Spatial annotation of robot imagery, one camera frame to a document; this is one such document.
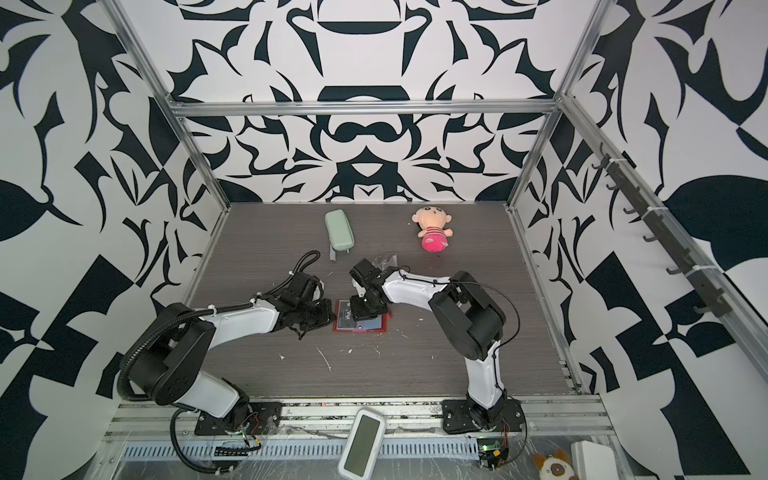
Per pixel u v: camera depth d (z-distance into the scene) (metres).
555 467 0.66
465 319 0.50
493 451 0.71
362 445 0.67
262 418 0.74
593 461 0.66
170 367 0.44
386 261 0.99
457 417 0.74
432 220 1.07
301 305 0.74
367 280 0.74
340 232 1.08
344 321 0.89
